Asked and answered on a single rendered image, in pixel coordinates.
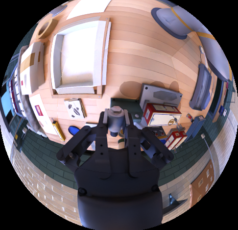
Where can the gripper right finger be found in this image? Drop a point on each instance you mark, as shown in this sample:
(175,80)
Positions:
(156,146)

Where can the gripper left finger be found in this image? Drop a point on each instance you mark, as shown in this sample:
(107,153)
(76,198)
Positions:
(81,140)

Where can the grey hex-topped cylinder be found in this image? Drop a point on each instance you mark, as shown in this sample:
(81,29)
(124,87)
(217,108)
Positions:
(115,120)

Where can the gold wind-up key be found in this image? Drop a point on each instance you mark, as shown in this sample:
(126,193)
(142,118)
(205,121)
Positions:
(171,122)

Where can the blue box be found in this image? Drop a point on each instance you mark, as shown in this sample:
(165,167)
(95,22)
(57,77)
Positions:
(196,128)

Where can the grey nest plate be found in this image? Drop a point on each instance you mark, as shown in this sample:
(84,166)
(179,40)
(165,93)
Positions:
(163,94)

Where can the brown cardboard box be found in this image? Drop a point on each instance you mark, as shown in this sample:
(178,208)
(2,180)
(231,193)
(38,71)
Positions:
(202,185)

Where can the grey panel red buttons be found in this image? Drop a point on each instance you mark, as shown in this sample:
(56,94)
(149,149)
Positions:
(159,134)

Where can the blue oval object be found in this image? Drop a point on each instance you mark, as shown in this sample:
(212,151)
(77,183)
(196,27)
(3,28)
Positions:
(73,130)

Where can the yellow utility knife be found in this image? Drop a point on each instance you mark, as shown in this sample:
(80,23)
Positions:
(59,130)

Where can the booklet with black drawings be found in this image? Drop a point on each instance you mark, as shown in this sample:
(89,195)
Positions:
(74,109)

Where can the yellow white tape roll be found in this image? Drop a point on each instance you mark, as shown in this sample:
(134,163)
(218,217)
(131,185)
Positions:
(122,134)

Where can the small red orange item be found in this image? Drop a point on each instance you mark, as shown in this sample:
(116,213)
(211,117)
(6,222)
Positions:
(189,116)

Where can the white paper red label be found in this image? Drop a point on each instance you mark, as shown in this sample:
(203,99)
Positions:
(40,110)

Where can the blue-grey tray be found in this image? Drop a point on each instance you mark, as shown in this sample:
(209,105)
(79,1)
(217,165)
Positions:
(201,88)

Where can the blue shelf unit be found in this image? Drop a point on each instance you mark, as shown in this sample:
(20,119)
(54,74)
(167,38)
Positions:
(9,101)

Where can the white open carton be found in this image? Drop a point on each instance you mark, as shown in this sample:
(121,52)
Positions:
(78,56)

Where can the white flat carton tan tape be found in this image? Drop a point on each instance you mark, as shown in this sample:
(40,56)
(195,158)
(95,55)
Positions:
(30,69)

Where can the brown tape roll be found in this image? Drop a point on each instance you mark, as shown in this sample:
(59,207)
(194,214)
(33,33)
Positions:
(51,24)

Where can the grey oval disc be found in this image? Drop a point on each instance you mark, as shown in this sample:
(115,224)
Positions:
(58,10)

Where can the white paper sheet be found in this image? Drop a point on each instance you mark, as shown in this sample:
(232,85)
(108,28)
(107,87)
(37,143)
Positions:
(91,6)

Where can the dark green base plate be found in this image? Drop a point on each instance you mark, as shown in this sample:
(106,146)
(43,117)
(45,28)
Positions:
(130,105)

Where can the wooden box locating frame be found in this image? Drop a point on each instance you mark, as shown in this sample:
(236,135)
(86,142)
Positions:
(104,93)

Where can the grey wall bracket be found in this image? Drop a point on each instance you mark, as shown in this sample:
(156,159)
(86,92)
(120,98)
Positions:
(173,202)

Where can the dark blue round base plate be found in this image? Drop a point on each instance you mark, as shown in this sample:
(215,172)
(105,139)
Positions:
(154,17)

